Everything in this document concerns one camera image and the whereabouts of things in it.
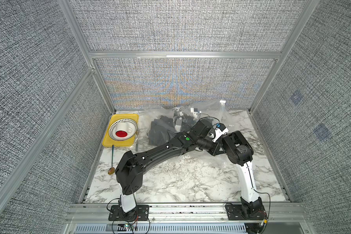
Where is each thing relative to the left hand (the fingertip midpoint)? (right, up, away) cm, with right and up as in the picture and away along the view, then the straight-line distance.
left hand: (231, 151), depth 67 cm
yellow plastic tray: (-72, 0, +33) cm, 79 cm away
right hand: (-25, +18, +21) cm, 37 cm away
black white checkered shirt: (-22, +14, +17) cm, 31 cm away
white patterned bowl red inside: (-62, +9, +32) cm, 70 cm away
